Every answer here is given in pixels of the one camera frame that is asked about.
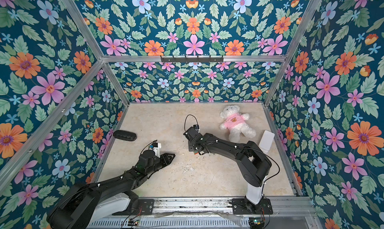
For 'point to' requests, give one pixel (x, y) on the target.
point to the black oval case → (124, 135)
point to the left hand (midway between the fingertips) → (176, 155)
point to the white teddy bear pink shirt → (235, 122)
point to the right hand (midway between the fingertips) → (194, 145)
